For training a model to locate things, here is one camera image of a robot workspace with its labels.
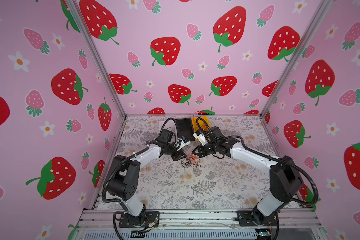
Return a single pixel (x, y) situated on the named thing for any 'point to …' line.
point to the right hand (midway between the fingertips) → (192, 151)
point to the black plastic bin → (184, 128)
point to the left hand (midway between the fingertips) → (183, 151)
